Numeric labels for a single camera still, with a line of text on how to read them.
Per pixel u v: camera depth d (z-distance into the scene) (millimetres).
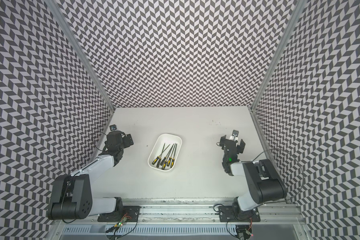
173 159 909
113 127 771
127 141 852
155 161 889
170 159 912
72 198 417
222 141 849
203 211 763
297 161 754
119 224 680
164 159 903
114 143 685
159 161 892
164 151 937
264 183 447
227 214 732
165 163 889
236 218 706
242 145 839
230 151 692
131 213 723
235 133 776
